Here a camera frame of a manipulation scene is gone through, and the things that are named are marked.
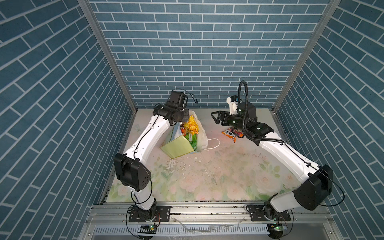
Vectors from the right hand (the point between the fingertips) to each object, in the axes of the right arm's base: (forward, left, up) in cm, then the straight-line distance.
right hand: (214, 112), depth 76 cm
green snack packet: (-5, +11, -18) cm, 22 cm away
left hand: (+3, +16, -5) cm, 17 cm away
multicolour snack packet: (0, +18, -16) cm, 24 cm away
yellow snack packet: (-1, +12, -11) cm, 16 cm away
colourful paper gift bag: (-13, +20, -12) cm, 27 cm away
